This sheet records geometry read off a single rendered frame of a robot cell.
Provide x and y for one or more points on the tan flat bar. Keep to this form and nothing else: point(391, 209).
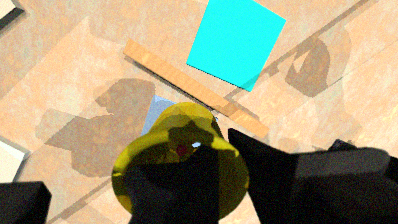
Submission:
point(167, 71)

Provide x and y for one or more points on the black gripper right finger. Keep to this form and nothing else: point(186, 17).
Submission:
point(276, 178)

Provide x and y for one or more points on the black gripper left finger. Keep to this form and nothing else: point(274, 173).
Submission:
point(196, 178)

